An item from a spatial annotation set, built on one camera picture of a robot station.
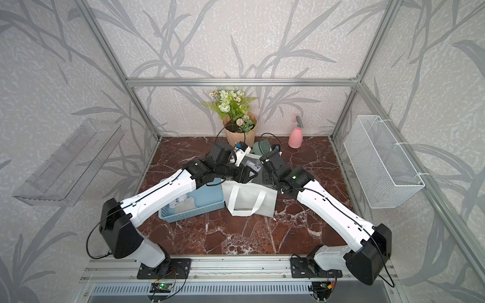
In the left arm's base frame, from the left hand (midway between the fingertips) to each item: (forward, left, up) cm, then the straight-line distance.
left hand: (252, 171), depth 76 cm
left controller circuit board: (-37, +35, -24) cm, 56 cm away
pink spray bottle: (+34, -26, -14) cm, 45 cm away
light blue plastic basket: (-1, +22, -24) cm, 33 cm away
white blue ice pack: (0, -1, +3) cm, 3 cm away
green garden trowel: (+33, -6, -22) cm, 40 cm away
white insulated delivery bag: (-10, -2, -3) cm, 10 cm away
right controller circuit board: (-37, -28, -26) cm, 53 cm away
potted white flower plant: (+35, +7, -5) cm, 36 cm away
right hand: (+2, -7, -1) cm, 7 cm away
